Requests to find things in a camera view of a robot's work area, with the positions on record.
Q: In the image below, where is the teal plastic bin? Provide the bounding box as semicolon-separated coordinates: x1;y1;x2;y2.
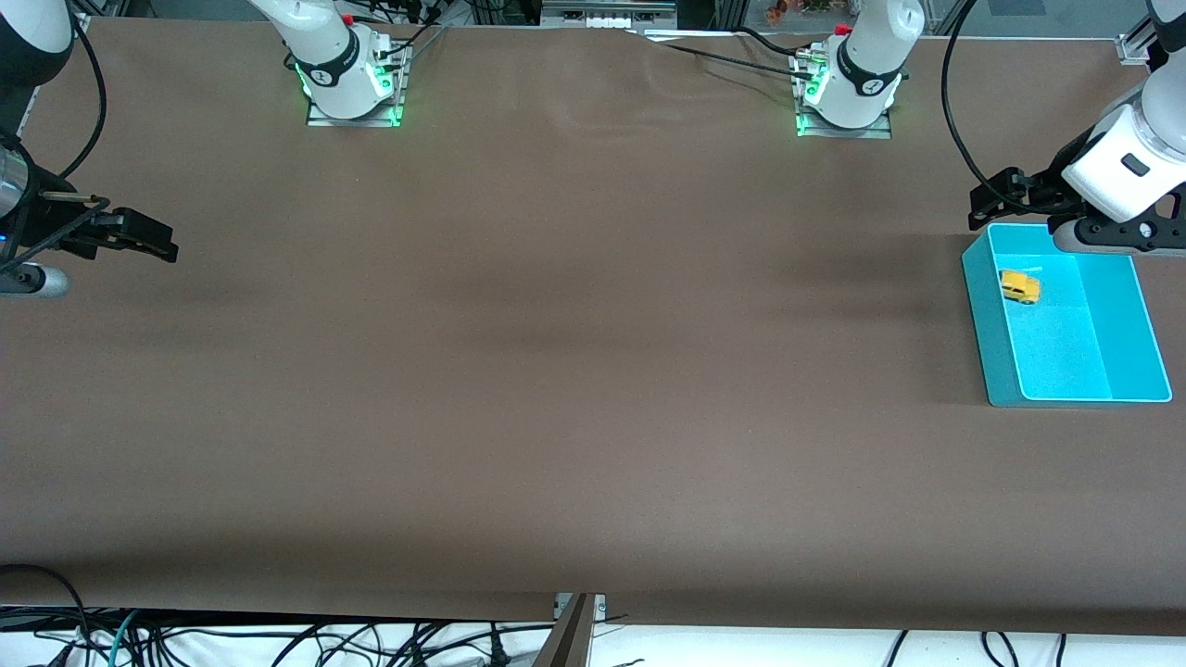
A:
961;222;1174;409

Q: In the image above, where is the white power strip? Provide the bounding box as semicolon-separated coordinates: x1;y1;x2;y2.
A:
541;0;679;31

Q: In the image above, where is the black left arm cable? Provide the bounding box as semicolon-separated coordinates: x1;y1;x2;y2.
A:
941;0;1006;191

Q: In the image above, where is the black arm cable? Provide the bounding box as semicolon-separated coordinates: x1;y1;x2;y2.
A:
941;0;1006;191
57;9;108;179

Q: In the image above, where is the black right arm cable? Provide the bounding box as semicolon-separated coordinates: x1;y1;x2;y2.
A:
57;9;108;179

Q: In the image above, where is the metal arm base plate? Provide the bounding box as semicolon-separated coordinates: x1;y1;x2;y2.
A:
793;46;894;141
304;37;409;129

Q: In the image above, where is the aluminium frame profile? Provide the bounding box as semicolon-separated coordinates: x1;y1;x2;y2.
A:
1115;28;1161;68

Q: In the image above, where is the black cable on table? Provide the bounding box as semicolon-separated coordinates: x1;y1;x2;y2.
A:
630;28;816;73

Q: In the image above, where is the teal floor cable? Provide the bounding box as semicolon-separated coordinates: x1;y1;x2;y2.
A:
107;610;142;667

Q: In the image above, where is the metal table leg bracket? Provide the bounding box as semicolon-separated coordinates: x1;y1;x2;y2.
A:
532;593;608;667

